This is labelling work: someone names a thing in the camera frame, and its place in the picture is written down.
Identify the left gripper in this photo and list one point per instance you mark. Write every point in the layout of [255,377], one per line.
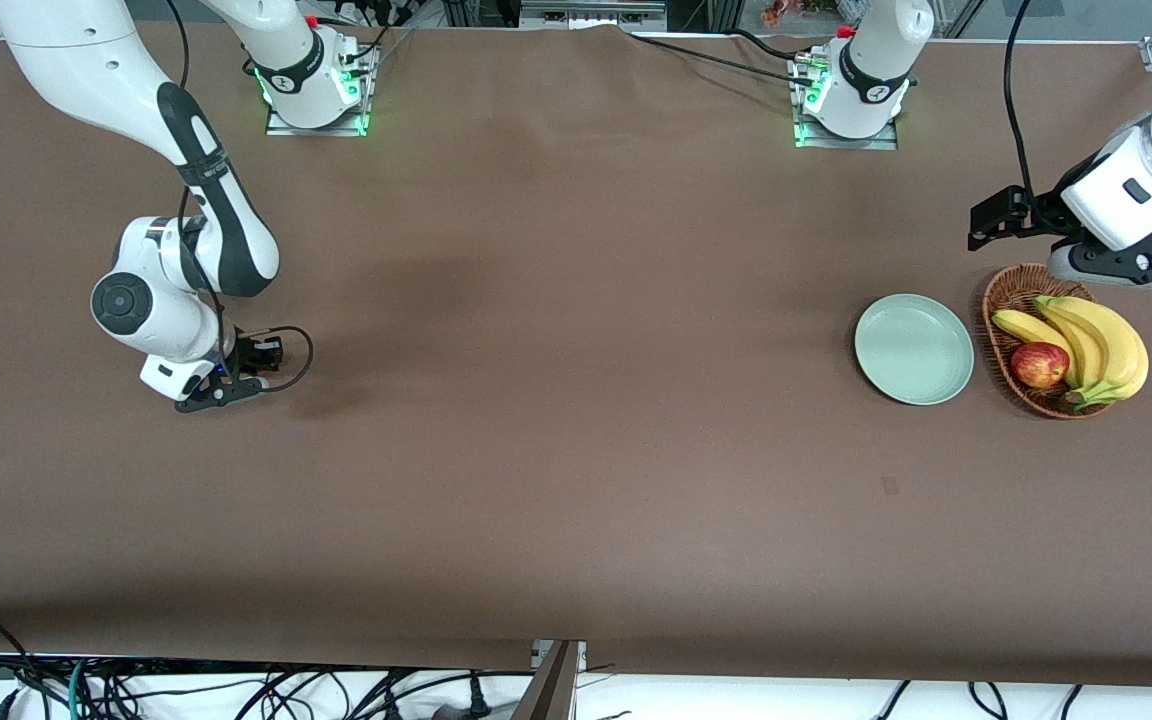
[1049,212]

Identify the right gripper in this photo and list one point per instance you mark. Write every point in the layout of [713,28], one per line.
[254,353]

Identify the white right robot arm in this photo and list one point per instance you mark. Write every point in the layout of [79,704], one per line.
[86,60]

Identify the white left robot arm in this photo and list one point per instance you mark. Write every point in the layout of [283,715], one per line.
[876,60]

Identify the light green round plate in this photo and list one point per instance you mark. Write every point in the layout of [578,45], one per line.
[906,350]

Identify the brown wicker basket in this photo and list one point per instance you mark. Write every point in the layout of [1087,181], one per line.
[1021,285]

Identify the red apple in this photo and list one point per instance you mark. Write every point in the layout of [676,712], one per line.
[1039,365]

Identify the yellow banana bunch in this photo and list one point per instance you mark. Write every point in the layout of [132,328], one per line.
[1116,345]

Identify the brown table cover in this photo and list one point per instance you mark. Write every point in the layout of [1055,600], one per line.
[576,450]

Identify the black power plug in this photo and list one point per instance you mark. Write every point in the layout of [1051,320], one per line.
[479,700]

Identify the aluminium profile bar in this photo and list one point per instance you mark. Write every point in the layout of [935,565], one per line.
[551,690]

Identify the grey metal box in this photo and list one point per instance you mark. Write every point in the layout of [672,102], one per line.
[586,15]

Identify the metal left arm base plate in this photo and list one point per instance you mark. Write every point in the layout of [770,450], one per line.
[846,143]

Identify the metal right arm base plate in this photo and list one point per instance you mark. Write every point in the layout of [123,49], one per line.
[336,130]

